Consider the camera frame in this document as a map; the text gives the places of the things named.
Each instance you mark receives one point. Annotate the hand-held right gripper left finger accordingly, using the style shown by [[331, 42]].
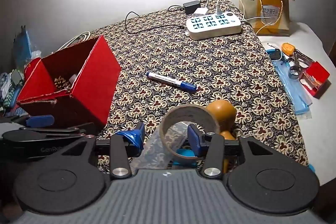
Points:
[[132, 137]]

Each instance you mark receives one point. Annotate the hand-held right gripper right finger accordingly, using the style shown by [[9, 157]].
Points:
[[194, 140]]

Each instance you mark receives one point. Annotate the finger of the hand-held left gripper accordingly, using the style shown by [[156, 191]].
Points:
[[39, 121], [39, 136]]

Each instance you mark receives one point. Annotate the brown wooden gourd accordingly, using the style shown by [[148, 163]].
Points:
[[221, 112]]

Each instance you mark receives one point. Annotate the red cardboard box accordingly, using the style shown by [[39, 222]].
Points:
[[94, 87]]

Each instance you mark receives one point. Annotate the blue capped white marker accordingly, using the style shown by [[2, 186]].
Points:
[[170, 81]]

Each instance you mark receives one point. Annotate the clutter pile of cloth items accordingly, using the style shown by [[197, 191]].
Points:
[[9, 96]]

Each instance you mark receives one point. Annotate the pine cone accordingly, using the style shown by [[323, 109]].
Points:
[[61, 83]]

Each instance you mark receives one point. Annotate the small dark mirror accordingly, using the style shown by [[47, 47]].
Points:
[[16, 77]]

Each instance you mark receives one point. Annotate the red pouch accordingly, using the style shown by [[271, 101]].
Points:
[[32, 66]]

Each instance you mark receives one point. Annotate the floral patterned cloth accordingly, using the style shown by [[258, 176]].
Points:
[[223, 69]]

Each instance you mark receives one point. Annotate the blue plastic bag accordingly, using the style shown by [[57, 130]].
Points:
[[23, 43]]

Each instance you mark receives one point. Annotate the blue plastic pouch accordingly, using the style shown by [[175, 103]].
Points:
[[291, 85]]

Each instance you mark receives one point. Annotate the white power strip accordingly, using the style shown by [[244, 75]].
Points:
[[212, 26]]

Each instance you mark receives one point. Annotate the white charger plug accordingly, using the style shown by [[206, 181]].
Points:
[[200, 12]]

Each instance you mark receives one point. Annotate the metal clip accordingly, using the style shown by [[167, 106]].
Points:
[[298, 64]]

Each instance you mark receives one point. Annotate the black power adapter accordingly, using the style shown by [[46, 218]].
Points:
[[191, 6]]

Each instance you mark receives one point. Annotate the small red carton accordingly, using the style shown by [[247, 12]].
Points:
[[316, 77]]

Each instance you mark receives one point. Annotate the gold paper gift bag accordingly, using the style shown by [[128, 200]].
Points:
[[270, 16]]

